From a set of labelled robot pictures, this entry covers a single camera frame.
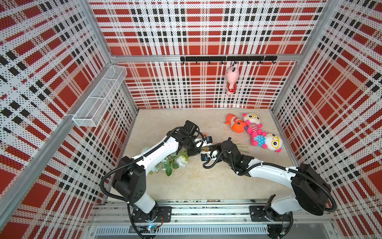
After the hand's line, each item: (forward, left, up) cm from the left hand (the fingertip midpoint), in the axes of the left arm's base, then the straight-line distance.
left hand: (200, 147), depth 85 cm
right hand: (+2, -8, +2) cm, 8 cm away
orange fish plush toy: (+20, -26, -5) cm, 33 cm away
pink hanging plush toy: (+38, -20, +23) cm, 49 cm away
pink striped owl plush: (+24, -37, -6) cm, 45 cm away
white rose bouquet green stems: (-8, +17, -1) cm, 19 cm away
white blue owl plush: (+8, -46, -7) cm, 47 cm away
